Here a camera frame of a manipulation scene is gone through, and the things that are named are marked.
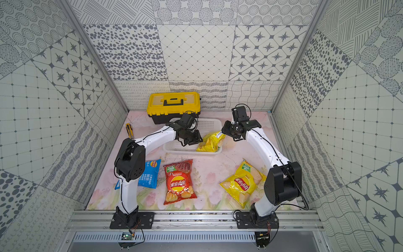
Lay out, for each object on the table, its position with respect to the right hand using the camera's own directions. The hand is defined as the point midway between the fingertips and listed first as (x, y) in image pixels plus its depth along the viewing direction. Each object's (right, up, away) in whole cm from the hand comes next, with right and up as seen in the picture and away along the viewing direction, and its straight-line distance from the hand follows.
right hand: (225, 131), depth 86 cm
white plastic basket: (-32, +7, +15) cm, 36 cm away
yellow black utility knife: (-65, 0, +21) cm, 68 cm away
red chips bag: (-25, -26, -6) cm, 36 cm away
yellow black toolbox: (-38, +15, +14) cm, 44 cm away
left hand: (-13, -4, +7) cm, 15 cm away
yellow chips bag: (-8, -6, -2) cm, 10 cm away
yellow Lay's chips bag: (+9, -27, -7) cm, 29 cm away
